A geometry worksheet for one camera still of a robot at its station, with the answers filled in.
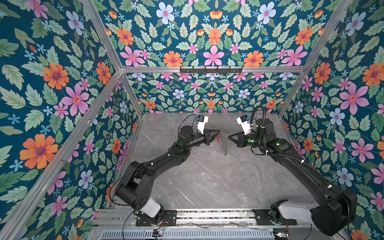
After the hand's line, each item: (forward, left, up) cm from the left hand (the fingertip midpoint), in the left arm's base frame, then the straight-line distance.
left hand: (222, 129), depth 72 cm
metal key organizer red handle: (-2, -1, -6) cm, 7 cm away
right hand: (-2, -4, -3) cm, 5 cm away
